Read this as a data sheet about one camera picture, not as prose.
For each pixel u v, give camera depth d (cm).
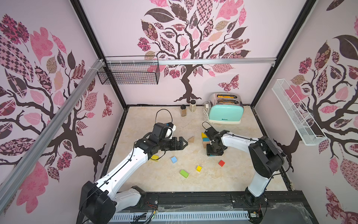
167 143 65
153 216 70
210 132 77
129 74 122
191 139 99
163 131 60
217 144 69
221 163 87
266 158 48
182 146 66
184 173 83
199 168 85
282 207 72
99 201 37
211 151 83
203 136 83
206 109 106
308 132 72
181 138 68
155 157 62
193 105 111
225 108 98
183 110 109
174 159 87
